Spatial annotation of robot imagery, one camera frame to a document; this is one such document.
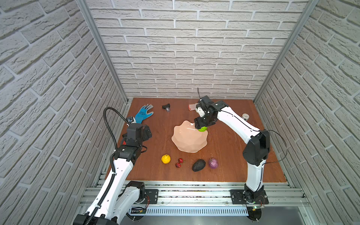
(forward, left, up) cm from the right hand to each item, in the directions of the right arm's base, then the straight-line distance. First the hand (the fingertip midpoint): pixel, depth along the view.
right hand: (204, 124), depth 87 cm
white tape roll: (+14, -36, -13) cm, 41 cm away
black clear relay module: (+28, +26, -12) cm, 40 cm away
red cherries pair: (-20, +18, -13) cm, 30 cm away
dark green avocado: (-22, +5, -11) cm, 25 cm away
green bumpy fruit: (-5, +1, +3) cm, 6 cm away
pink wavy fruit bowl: (-1, +11, -13) cm, 17 cm away
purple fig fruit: (-22, -4, -11) cm, 24 cm away
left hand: (-4, +37, +7) cm, 38 cm away
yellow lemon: (-17, +25, -10) cm, 32 cm away
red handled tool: (-21, +39, +20) cm, 48 cm away
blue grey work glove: (+22, +45, -13) cm, 52 cm away
